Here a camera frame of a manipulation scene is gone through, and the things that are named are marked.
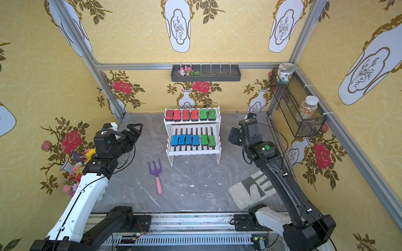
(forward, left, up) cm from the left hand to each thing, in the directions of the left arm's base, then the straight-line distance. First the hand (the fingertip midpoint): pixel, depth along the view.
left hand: (134, 129), depth 75 cm
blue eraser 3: (+3, -25, -13) cm, 28 cm away
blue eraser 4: (+3, -29, -14) cm, 32 cm away
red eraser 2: (+8, -20, +1) cm, 21 cm away
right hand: (-2, -51, 0) cm, 51 cm away
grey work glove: (-21, -60, -26) cm, 69 cm away
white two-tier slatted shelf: (+10, -27, -16) cm, 33 cm away
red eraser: (+9, -16, 0) cm, 18 cm away
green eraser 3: (+3, -34, -15) cm, 37 cm away
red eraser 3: (+9, -24, 0) cm, 26 cm away
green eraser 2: (+7, -38, +1) cm, 38 cm away
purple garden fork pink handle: (-9, -6, -29) cm, 31 cm away
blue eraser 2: (+3, -21, -14) cm, 26 cm away
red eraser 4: (+9, -29, 0) cm, 30 cm away
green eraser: (+9, -34, 0) cm, 35 cm away
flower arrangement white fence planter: (-15, +28, -11) cm, 33 cm away
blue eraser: (+3, -17, -14) cm, 23 cm away
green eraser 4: (+2, -38, -13) cm, 40 cm away
